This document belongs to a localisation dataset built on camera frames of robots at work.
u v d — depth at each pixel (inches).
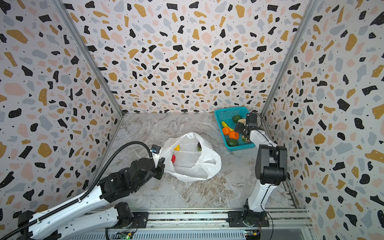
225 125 43.9
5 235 14.6
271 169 20.0
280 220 29.6
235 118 45.1
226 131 41.5
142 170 19.6
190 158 38.3
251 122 30.7
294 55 34.5
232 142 39.2
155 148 23.6
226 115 46.2
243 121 42.3
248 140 27.7
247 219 26.6
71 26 29.4
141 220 28.9
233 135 40.2
